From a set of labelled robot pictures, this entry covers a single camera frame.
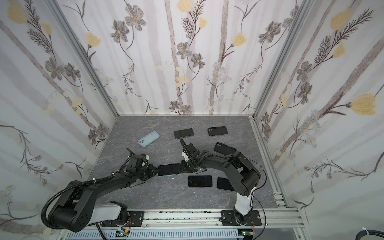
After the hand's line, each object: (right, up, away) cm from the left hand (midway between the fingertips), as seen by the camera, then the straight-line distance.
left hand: (157, 167), depth 90 cm
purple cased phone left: (+26, -7, -4) cm, 28 cm away
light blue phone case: (+6, -1, -2) cm, 6 cm away
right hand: (+12, +1, -2) cm, 13 cm away
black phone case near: (+44, +10, +12) cm, 46 cm away
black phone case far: (+40, +22, +23) cm, 52 cm away
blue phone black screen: (+7, -2, +2) cm, 8 cm away
